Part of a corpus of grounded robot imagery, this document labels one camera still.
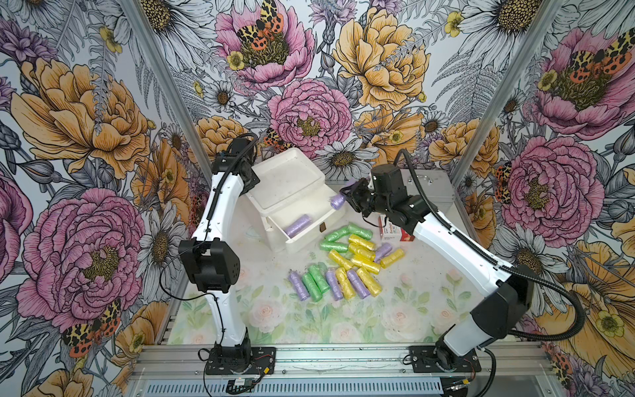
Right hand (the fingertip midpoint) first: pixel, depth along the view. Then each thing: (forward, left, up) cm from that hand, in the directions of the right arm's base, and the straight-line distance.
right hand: (338, 197), depth 76 cm
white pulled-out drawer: (-1, +4, -9) cm, 10 cm away
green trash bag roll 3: (0, -1, -28) cm, 28 cm away
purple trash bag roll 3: (-14, +15, -28) cm, 34 cm away
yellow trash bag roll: (-15, -2, -28) cm, 32 cm away
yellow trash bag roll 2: (-16, -12, -29) cm, 35 cm away
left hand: (+10, +31, -6) cm, 33 cm away
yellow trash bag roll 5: (-5, -11, -26) cm, 28 cm away
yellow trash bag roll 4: (-8, -11, -28) cm, 31 cm away
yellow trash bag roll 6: (-5, -20, -29) cm, 36 cm away
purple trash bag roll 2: (-3, 0, +1) cm, 3 cm away
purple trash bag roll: (-2, +15, -12) cm, 19 cm away
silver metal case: (+18, -41, -16) cm, 48 cm away
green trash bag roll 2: (-14, +8, -28) cm, 33 cm away
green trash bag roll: (-14, +8, -28) cm, 33 cm away
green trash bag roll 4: (+5, +1, -28) cm, 28 cm away
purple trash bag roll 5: (-16, -7, -29) cm, 34 cm away
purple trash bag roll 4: (-12, +3, -28) cm, 31 cm away
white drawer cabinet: (+6, +15, -7) cm, 18 cm away
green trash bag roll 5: (+7, -7, -26) cm, 28 cm away
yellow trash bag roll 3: (-7, -3, -28) cm, 29 cm away
